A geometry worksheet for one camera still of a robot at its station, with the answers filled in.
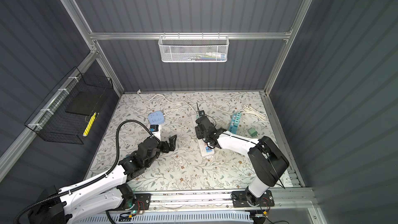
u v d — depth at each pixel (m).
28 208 0.39
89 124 0.70
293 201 0.74
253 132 0.96
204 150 0.88
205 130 0.68
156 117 1.03
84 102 0.77
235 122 0.96
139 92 1.23
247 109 1.08
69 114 0.72
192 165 0.85
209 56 0.91
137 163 0.60
